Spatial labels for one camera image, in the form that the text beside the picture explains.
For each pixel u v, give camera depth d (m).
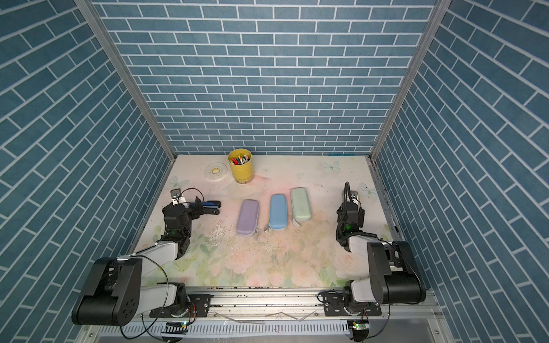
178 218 0.67
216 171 1.15
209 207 1.00
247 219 0.94
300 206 0.97
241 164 1.00
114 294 0.42
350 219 0.72
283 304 0.75
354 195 0.80
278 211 0.96
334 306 0.74
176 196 0.74
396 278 0.44
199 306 0.73
